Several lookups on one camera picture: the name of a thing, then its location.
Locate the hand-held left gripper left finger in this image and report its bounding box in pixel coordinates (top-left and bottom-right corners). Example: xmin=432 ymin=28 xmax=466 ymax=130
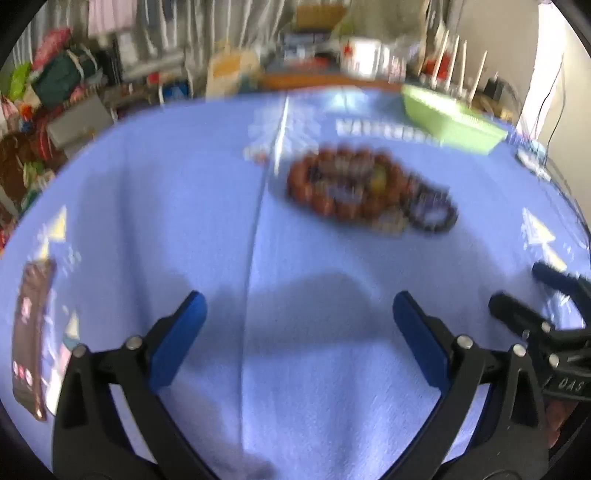
xmin=52 ymin=290 xmax=218 ymax=480

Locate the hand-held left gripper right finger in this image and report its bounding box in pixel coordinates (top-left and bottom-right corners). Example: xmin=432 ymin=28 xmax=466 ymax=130
xmin=392 ymin=291 xmax=550 ymax=480

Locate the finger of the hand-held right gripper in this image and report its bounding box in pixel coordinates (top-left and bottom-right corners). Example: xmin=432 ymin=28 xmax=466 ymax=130
xmin=532 ymin=261 xmax=591 ymax=305
xmin=488 ymin=292 xmax=555 ymax=342

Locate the dark bead bracelet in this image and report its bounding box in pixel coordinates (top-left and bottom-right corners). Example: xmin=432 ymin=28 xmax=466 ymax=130
xmin=406 ymin=184 xmax=459 ymax=234

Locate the brown bead bracelet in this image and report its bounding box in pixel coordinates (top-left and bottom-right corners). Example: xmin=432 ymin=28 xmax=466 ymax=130
xmin=286 ymin=147 xmax=416 ymax=223

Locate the green plastic basket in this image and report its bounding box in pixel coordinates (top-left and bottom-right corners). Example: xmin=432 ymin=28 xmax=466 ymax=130
xmin=401 ymin=84 xmax=509 ymax=156

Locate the person's right hand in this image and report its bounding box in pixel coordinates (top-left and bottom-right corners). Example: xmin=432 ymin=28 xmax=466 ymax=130
xmin=547 ymin=399 xmax=575 ymax=450

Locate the small white square device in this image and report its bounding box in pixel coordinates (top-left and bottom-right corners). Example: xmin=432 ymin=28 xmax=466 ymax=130
xmin=516 ymin=148 xmax=552 ymax=178

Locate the blue printed tablecloth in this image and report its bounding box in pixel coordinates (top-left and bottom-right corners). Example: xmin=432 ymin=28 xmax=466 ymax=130
xmin=0 ymin=85 xmax=591 ymax=480

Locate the grey flat case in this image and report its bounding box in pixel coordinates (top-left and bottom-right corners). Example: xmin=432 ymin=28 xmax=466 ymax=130
xmin=47 ymin=96 xmax=115 ymax=149

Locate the white router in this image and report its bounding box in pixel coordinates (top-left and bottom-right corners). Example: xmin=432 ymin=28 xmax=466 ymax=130
xmin=417 ymin=28 xmax=491 ymax=101

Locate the yellowish plastic bag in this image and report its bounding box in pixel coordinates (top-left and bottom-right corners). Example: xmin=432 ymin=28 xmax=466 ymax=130
xmin=205 ymin=48 xmax=263 ymax=99

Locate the wooden desk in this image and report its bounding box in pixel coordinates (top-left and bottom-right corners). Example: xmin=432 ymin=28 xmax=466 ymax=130
xmin=260 ymin=73 xmax=405 ymax=93

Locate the green duffel bag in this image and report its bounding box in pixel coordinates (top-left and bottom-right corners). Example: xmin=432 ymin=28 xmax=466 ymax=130
xmin=31 ymin=50 xmax=104 ymax=109

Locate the white enamel mug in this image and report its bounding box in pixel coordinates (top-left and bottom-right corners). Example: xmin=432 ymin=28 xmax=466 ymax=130
xmin=341 ymin=39 xmax=385 ymax=79

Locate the bright green bag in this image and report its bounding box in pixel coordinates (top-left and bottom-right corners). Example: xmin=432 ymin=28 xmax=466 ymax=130
xmin=9 ymin=61 xmax=34 ymax=101

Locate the grey curtain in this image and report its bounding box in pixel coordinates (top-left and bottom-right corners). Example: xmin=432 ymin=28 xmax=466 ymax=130
xmin=134 ymin=0 xmax=435 ymax=93

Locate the pink bag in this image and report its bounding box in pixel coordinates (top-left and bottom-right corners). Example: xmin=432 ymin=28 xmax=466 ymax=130
xmin=31 ymin=28 xmax=73 ymax=71

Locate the pink t-shirt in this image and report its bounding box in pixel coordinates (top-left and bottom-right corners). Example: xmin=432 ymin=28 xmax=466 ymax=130
xmin=88 ymin=0 xmax=140 ymax=36

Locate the cardboard box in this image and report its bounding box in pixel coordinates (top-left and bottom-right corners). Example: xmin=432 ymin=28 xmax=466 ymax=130
xmin=295 ymin=4 xmax=350 ymax=30

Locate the black cable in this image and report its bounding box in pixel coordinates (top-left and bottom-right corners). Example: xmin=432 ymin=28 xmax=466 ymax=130
xmin=545 ymin=53 xmax=568 ymax=146

